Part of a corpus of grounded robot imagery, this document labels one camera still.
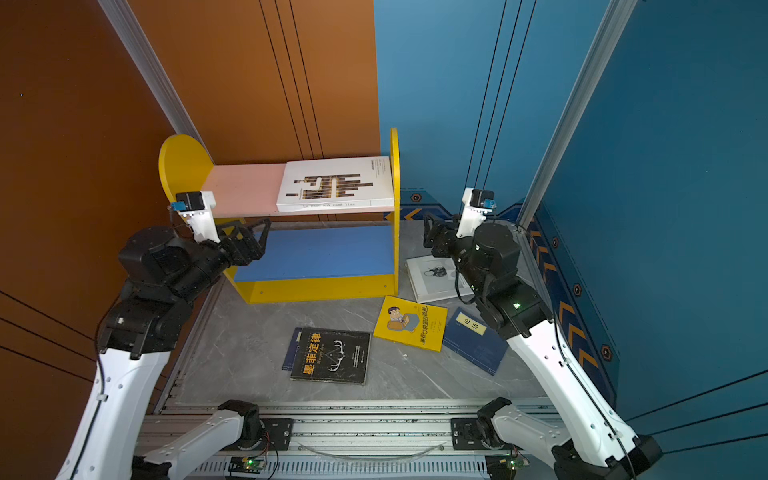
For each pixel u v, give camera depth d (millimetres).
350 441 730
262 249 539
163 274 415
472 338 897
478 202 492
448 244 543
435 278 994
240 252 504
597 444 362
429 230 593
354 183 711
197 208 474
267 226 571
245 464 710
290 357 864
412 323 920
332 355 847
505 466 704
